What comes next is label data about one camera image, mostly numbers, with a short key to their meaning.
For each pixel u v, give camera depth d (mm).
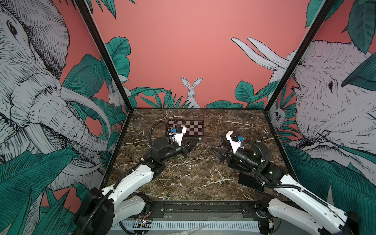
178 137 634
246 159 573
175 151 620
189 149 674
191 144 708
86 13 709
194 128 1063
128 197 484
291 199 490
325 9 698
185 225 701
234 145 572
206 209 752
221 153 593
